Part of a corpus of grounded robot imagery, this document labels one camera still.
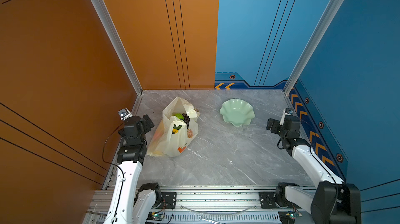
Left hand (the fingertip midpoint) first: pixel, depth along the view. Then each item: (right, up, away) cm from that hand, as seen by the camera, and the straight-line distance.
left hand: (137, 118), depth 74 cm
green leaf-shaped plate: (+55, +2, +31) cm, 64 cm away
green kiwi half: (+16, 0, +24) cm, 29 cm away
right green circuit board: (+72, -43, -4) cm, 84 cm away
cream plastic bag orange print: (+13, -12, 0) cm, 17 cm away
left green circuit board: (+10, -44, -4) cm, 46 cm away
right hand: (+73, -3, +12) cm, 74 cm away
